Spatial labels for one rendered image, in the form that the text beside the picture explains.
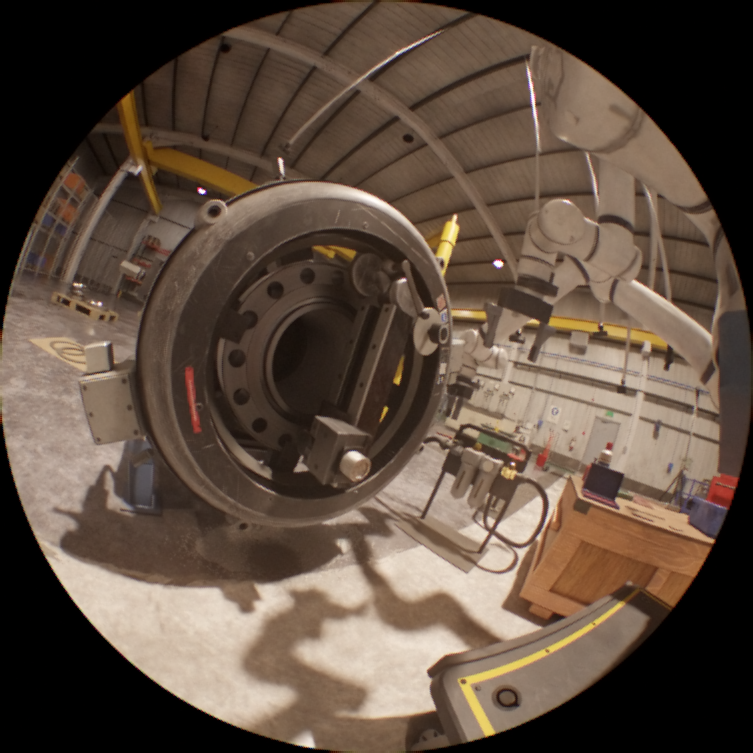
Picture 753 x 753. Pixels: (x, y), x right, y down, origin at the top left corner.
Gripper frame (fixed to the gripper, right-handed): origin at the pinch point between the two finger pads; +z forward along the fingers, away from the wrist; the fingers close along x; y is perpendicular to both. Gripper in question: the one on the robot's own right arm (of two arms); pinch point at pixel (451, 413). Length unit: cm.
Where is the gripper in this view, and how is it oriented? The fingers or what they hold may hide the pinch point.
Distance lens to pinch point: 113.2
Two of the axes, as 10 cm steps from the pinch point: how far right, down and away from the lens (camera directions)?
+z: -3.4, 9.4, -0.2
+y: -9.0, -3.3, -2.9
